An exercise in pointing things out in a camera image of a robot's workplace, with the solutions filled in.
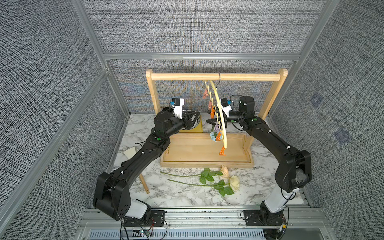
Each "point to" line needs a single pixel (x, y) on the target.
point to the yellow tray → (198, 128)
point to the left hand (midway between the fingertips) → (200, 111)
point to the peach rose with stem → (206, 174)
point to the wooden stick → (146, 189)
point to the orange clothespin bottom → (221, 152)
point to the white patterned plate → (192, 118)
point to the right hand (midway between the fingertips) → (208, 112)
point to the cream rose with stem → (233, 184)
